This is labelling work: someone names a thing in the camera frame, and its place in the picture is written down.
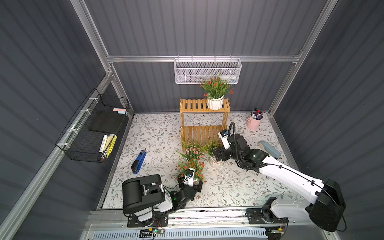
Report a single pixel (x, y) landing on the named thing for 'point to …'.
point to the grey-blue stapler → (271, 150)
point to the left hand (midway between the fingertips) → (194, 175)
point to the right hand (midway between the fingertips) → (221, 147)
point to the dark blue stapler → (137, 163)
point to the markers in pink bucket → (256, 114)
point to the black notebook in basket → (106, 121)
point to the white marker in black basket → (102, 147)
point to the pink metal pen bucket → (253, 124)
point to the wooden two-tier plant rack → (205, 134)
